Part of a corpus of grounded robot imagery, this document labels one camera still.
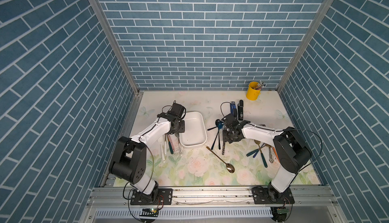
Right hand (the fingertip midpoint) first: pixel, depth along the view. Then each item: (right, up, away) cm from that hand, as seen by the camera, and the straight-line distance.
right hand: (226, 138), depth 94 cm
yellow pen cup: (+22, +29, +17) cm, 40 cm away
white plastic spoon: (-41, -2, -2) cm, 41 cm away
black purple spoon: (-5, +1, +2) cm, 5 cm away
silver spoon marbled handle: (-3, -5, -3) cm, 7 cm away
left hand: (-27, +7, -4) cm, 28 cm away
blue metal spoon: (-4, +8, +5) cm, 10 cm away
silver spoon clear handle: (-30, -6, -5) cm, 31 cm away
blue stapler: (+7, +18, +16) cm, 25 cm away
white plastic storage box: (-20, +2, 0) cm, 20 cm away
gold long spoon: (0, -14, -11) cm, 18 cm away
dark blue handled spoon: (+17, -7, -5) cm, 19 cm away
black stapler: (+12, +17, +13) cm, 25 cm away
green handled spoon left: (-35, -3, -3) cm, 36 cm away
